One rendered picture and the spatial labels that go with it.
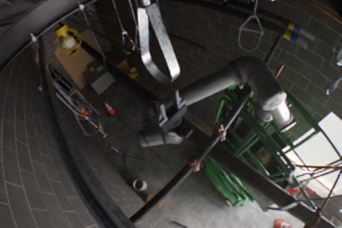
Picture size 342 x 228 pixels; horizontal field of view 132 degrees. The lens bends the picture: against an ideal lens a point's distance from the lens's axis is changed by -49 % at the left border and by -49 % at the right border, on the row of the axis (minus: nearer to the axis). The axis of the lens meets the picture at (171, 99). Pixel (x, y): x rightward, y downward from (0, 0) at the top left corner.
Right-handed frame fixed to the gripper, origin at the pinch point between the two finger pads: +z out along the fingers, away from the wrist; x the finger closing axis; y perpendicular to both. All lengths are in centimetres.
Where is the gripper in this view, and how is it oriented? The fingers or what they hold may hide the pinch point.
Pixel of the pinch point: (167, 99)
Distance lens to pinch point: 48.5
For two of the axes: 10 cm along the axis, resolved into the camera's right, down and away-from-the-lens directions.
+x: 6.9, -6.3, 3.6
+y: -7.2, -5.2, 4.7
